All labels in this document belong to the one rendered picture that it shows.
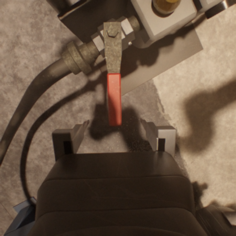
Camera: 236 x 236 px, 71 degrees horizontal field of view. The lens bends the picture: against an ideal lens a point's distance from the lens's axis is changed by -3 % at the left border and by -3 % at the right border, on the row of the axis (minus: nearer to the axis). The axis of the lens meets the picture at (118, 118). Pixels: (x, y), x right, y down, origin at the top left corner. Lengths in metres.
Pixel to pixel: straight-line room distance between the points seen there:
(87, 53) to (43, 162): 0.70
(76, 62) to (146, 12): 0.13
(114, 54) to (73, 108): 0.54
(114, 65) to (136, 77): 0.47
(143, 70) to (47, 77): 0.50
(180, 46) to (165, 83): 0.16
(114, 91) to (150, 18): 0.12
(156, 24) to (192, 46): 0.52
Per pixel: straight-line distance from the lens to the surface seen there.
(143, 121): 0.15
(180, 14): 0.31
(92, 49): 0.30
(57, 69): 0.30
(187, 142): 0.88
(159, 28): 0.30
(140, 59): 0.74
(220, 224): 0.48
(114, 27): 0.27
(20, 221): 1.01
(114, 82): 0.26
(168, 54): 0.77
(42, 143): 0.87
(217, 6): 0.35
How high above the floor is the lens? 0.74
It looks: 75 degrees down
